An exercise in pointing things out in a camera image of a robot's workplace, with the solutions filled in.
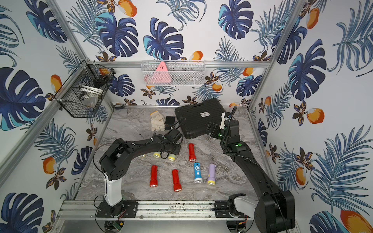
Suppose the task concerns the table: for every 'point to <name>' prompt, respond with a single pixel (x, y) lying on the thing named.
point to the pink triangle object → (161, 74)
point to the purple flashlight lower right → (211, 180)
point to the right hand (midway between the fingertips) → (213, 125)
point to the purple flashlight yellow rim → (144, 155)
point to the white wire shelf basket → (173, 73)
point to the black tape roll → (119, 107)
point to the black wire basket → (81, 94)
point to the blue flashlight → (197, 172)
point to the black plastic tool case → (197, 117)
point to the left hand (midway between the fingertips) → (177, 147)
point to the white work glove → (157, 122)
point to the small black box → (169, 122)
